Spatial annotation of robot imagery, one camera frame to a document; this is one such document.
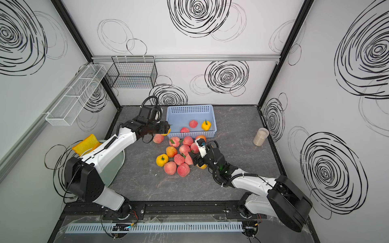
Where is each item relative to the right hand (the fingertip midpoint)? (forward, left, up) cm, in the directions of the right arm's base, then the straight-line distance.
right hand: (195, 149), depth 81 cm
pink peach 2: (+13, +25, -10) cm, 30 cm away
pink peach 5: (-2, +10, -9) cm, 14 cm away
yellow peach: (+23, -6, -9) cm, 25 cm away
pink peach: (+19, +8, -8) cm, 22 cm away
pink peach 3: (+10, +5, -8) cm, 14 cm away
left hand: (+12, +18, +5) cm, 22 cm away
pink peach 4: (+4, +7, -8) cm, 12 cm away
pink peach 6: (-3, +4, -7) cm, 9 cm away
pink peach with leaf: (+9, +14, -8) cm, 19 cm away
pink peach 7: (-8, +14, -8) cm, 18 cm away
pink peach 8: (-8, +7, -8) cm, 14 cm away
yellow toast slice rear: (-3, +54, +7) cm, 54 cm away
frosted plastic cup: (+12, -39, -5) cm, 42 cm away
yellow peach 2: (-3, +19, -8) cm, 21 cm away
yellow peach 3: (-9, -4, -1) cm, 10 cm away
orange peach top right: (+14, -3, -9) cm, 17 cm away
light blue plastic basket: (+33, +13, -11) cm, 37 cm away
